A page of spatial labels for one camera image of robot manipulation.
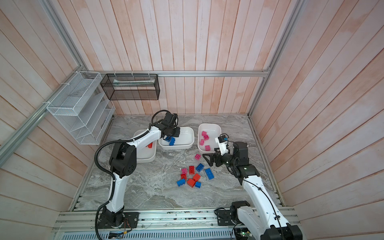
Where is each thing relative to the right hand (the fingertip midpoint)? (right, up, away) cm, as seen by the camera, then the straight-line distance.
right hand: (210, 151), depth 79 cm
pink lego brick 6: (-14, -14, +11) cm, 22 cm away
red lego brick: (-10, -13, +11) cm, 20 cm away
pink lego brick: (-1, +9, +27) cm, 28 cm away
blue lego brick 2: (-5, -12, +11) cm, 17 cm away
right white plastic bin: (+2, +10, +28) cm, 30 cm away
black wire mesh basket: (-52, +43, +25) cm, 72 cm away
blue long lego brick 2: (+1, -14, +9) cm, 17 cm away
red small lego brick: (-15, -16, +7) cm, 23 cm away
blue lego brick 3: (-16, -19, +5) cm, 25 cm away
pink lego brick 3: (-2, +3, +23) cm, 24 cm away
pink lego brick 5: (-6, -6, +16) cm, 18 cm away
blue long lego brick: (-26, +6, +20) cm, 33 cm away
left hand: (-19, +9, +20) cm, 30 cm away
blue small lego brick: (-6, -20, +5) cm, 21 cm away
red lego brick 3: (-10, -19, +6) cm, 22 cm away
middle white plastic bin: (-14, +4, +25) cm, 29 cm away
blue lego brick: (-24, +4, +25) cm, 35 cm away
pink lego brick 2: (+1, +6, +25) cm, 26 cm away
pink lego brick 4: (+1, 0, +19) cm, 19 cm away
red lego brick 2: (-7, -16, +7) cm, 19 cm away
